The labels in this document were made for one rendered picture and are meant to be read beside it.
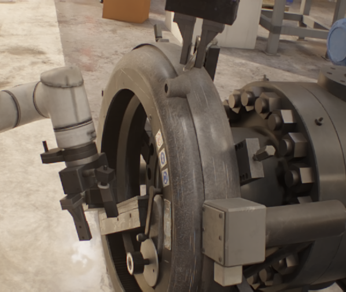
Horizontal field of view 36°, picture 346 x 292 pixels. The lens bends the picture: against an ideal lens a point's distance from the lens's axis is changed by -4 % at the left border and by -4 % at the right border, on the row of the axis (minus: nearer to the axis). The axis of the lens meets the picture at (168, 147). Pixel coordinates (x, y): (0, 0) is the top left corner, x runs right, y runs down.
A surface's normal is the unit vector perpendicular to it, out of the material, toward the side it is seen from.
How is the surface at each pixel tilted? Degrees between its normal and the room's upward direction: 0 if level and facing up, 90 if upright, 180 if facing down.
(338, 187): 61
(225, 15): 94
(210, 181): 55
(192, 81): 21
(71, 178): 83
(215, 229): 90
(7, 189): 0
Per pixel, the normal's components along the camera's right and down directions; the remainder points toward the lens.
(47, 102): -0.58, 0.29
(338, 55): -0.94, 0.04
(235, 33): 0.22, 0.45
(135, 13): -0.18, 0.40
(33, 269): 0.12, -0.89
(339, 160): 0.33, -0.27
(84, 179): 0.91, -0.13
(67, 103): 0.19, 0.15
